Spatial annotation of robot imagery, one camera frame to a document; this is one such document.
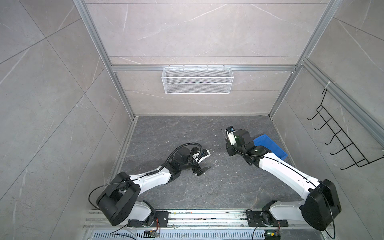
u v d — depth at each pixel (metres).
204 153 0.68
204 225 0.73
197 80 1.01
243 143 0.61
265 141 1.01
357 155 0.59
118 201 0.42
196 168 0.73
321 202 0.40
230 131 0.72
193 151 0.77
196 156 0.69
